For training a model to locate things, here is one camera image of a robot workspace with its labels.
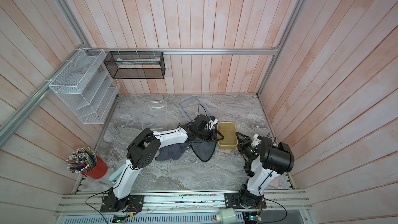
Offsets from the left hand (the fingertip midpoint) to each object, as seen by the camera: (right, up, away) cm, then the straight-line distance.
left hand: (221, 140), depth 89 cm
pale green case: (-57, -16, -11) cm, 60 cm away
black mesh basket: (-57, +49, +17) cm, 77 cm away
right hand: (+9, +3, +1) cm, 9 cm away
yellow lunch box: (+6, +4, +11) cm, 14 cm away
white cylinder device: (-2, -27, -25) cm, 37 cm away
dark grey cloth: (-28, -6, -1) cm, 28 cm away
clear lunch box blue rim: (-44, +14, +19) cm, 50 cm away
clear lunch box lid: (-17, +19, +23) cm, 35 cm away
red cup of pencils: (-66, -5, -19) cm, 69 cm away
